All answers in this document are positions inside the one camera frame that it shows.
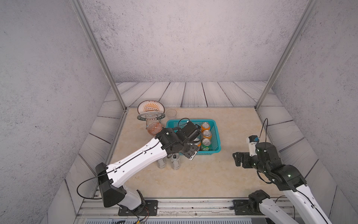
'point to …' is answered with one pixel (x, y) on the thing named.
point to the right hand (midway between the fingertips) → (242, 154)
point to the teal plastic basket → (216, 143)
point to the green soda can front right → (206, 144)
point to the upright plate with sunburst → (151, 106)
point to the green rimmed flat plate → (150, 116)
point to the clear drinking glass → (171, 114)
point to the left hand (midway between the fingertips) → (193, 149)
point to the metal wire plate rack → (146, 125)
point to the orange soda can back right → (205, 126)
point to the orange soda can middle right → (207, 134)
